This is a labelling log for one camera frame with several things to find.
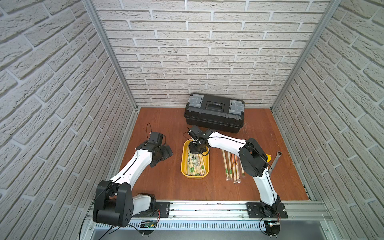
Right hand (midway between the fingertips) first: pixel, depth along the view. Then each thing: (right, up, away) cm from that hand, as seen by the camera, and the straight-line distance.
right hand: (194, 150), depth 93 cm
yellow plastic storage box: (0, -8, -6) cm, 10 cm away
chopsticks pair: (+20, -9, -4) cm, 22 cm away
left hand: (-16, 0, -7) cm, 18 cm away
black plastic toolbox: (+9, +25, +1) cm, 26 cm away
